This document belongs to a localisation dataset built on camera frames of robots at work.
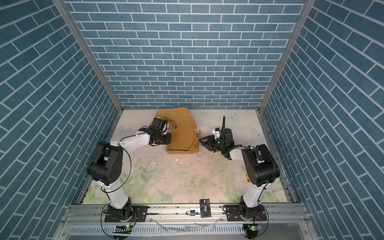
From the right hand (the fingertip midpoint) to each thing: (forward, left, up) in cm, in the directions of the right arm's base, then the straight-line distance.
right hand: (198, 140), depth 90 cm
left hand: (+2, +18, -4) cm, 19 cm away
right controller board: (-41, -29, -13) cm, 52 cm away
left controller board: (-46, +31, -12) cm, 57 cm away
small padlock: (-37, +1, -11) cm, 38 cm away
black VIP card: (-34, -6, -11) cm, 36 cm away
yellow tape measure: (-18, -29, -8) cm, 35 cm away
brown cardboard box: (+4, +10, -3) cm, 11 cm away
